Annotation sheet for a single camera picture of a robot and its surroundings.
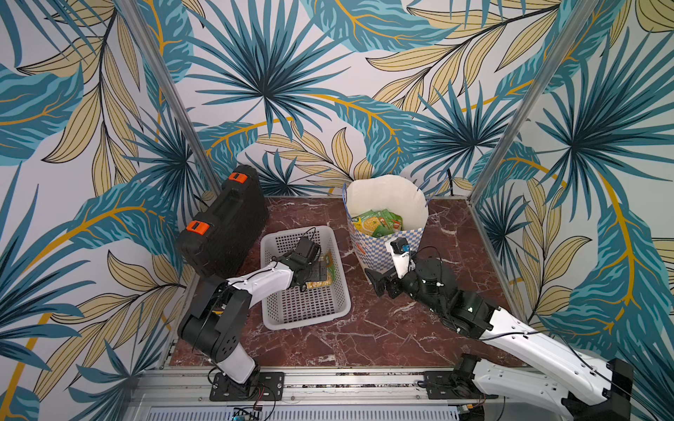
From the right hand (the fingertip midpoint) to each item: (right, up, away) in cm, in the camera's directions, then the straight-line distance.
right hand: (380, 260), depth 70 cm
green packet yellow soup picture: (-15, -6, +18) cm, 24 cm away
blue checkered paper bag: (+5, +16, +35) cm, 39 cm away
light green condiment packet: (+8, +11, +30) cm, 33 cm away
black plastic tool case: (-46, +10, +13) cm, 49 cm away
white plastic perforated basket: (-26, -18, +17) cm, 36 cm away
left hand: (-21, -8, +22) cm, 31 cm away
